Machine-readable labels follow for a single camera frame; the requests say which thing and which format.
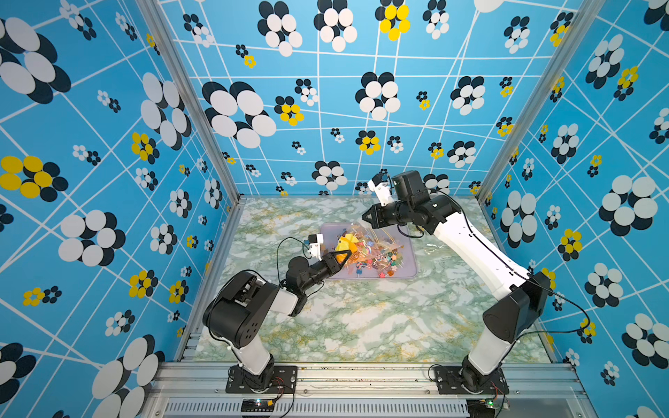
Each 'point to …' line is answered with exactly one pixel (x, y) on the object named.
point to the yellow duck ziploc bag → (347, 240)
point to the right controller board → (484, 407)
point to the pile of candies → (381, 259)
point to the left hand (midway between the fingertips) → (354, 253)
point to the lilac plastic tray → (329, 232)
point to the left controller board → (257, 405)
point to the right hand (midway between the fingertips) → (367, 214)
